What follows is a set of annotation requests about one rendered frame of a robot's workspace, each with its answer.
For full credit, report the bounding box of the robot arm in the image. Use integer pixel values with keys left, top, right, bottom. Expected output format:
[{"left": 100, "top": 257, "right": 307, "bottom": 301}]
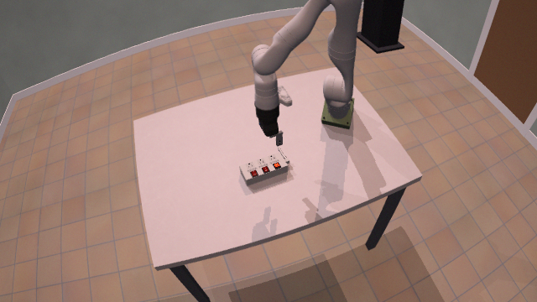
[{"left": 252, "top": 0, "right": 362, "bottom": 119}]

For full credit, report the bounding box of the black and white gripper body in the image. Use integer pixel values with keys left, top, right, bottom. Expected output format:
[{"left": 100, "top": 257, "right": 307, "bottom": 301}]
[{"left": 254, "top": 86, "right": 292, "bottom": 137}]

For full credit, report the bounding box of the white power strip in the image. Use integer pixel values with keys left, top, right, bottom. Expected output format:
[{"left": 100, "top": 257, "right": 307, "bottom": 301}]
[{"left": 239, "top": 147, "right": 289, "bottom": 186}]

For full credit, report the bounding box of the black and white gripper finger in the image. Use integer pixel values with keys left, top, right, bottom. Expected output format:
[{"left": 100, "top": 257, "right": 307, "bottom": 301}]
[{"left": 270, "top": 130, "right": 283, "bottom": 147}]

